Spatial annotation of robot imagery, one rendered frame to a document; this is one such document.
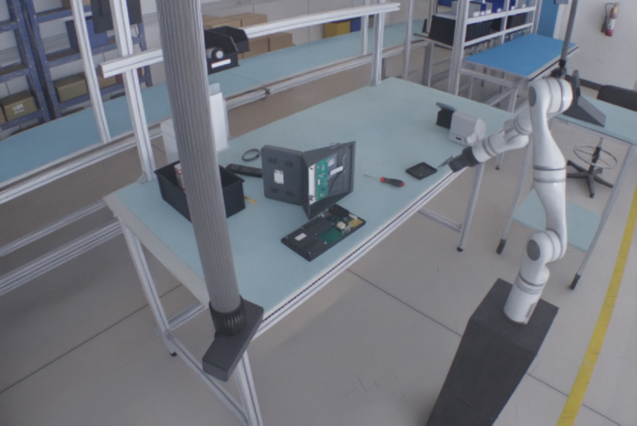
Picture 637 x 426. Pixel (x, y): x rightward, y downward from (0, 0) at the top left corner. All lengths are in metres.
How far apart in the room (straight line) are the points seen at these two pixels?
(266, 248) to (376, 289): 1.36
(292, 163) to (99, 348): 1.63
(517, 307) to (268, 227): 0.84
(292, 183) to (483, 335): 0.81
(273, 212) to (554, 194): 0.90
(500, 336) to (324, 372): 1.09
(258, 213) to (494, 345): 0.90
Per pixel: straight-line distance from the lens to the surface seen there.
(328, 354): 2.25
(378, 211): 1.48
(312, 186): 1.39
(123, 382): 2.35
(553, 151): 1.17
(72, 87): 4.70
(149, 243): 1.43
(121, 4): 1.56
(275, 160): 1.43
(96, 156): 2.40
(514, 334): 1.38
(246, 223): 1.42
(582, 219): 3.11
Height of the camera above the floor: 1.86
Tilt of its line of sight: 33 degrees down
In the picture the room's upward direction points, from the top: straight up
